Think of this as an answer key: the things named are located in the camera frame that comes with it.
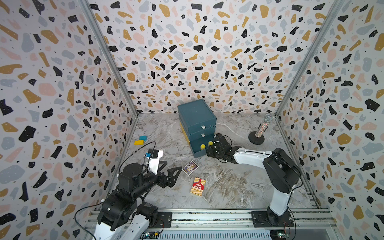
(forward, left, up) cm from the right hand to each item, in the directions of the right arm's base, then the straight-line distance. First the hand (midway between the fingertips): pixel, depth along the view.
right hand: (207, 151), depth 94 cm
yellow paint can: (+4, +3, -1) cm, 5 cm away
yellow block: (+9, +49, -5) cm, 50 cm away
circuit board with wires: (-44, +27, -5) cm, 52 cm away
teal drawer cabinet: (+9, +5, +16) cm, 19 cm away
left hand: (-22, +14, +23) cm, 34 cm away
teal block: (+12, +46, -4) cm, 48 cm away
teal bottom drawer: (+4, +5, -1) cm, 7 cm away
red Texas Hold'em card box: (-21, +5, -4) cm, 22 cm away
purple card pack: (-10, +10, -3) cm, 15 cm away
